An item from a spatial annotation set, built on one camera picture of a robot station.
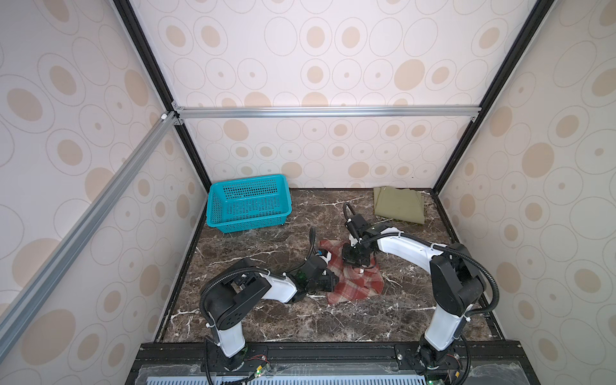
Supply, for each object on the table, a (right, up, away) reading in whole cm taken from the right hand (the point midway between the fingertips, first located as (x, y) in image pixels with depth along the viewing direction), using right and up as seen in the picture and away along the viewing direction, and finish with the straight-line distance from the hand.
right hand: (343, 262), depth 90 cm
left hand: (+1, -5, -3) cm, 6 cm away
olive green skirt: (+33, +23, +26) cm, 48 cm away
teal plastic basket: (-42, +24, +23) cm, 53 cm away
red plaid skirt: (+4, -6, -5) cm, 9 cm away
